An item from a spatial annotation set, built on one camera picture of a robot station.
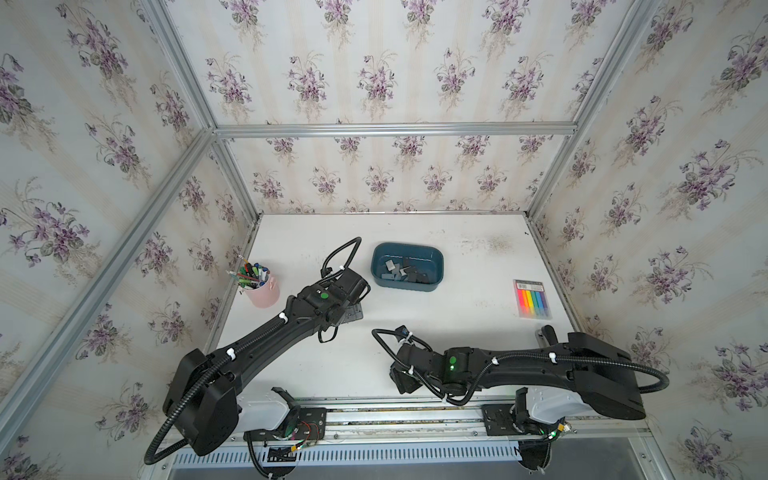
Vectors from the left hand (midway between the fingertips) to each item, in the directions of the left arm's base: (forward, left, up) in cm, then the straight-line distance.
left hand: (342, 312), depth 82 cm
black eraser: (+16, -23, -7) cm, 29 cm away
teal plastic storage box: (+21, -20, -8) cm, 30 cm away
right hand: (-14, -17, -7) cm, 23 cm away
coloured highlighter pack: (+9, -60, -8) cm, 61 cm away
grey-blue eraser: (+17, -16, -8) cm, 24 cm away
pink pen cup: (+8, +25, 0) cm, 26 cm away
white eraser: (+21, -14, -7) cm, 26 cm away
